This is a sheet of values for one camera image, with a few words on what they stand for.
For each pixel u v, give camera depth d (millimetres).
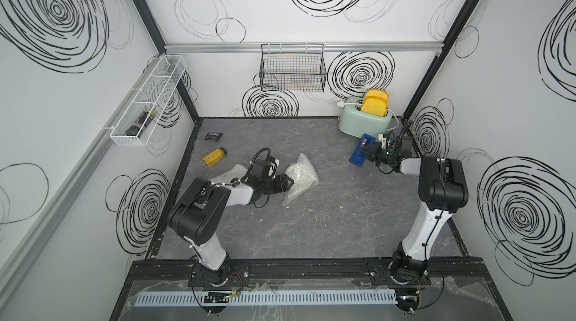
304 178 911
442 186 525
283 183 828
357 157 991
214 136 1112
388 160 848
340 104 1053
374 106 986
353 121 1059
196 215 473
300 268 757
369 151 942
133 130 660
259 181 757
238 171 917
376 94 994
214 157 1005
